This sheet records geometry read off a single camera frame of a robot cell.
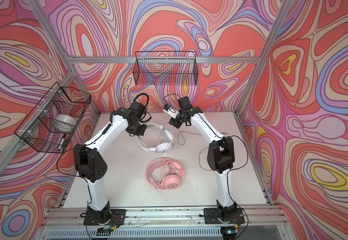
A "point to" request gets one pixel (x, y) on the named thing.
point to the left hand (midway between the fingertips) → (142, 131)
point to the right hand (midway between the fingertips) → (174, 122)
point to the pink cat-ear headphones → (172, 180)
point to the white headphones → (162, 147)
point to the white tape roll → (63, 123)
